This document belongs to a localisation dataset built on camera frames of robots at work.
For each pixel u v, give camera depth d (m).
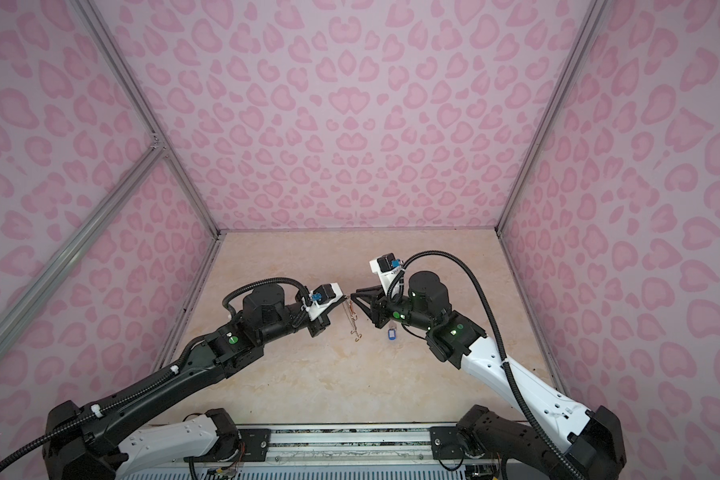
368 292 0.64
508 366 0.46
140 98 0.82
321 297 0.56
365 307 0.66
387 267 0.59
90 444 0.39
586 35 0.72
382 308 0.60
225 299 0.48
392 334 0.92
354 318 0.70
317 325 0.61
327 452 0.73
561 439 0.39
